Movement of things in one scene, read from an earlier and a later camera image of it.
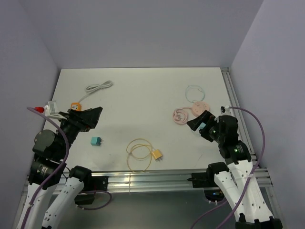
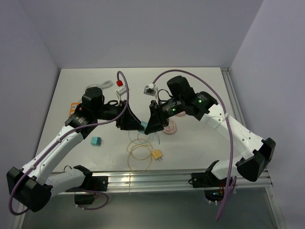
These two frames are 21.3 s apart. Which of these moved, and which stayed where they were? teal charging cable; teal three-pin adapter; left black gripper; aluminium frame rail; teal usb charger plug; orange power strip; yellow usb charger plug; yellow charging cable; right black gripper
Moved: teal usb charger plug; teal charging cable; left black gripper; right black gripper
Stayed: aluminium frame rail; teal three-pin adapter; orange power strip; yellow charging cable; yellow usb charger plug
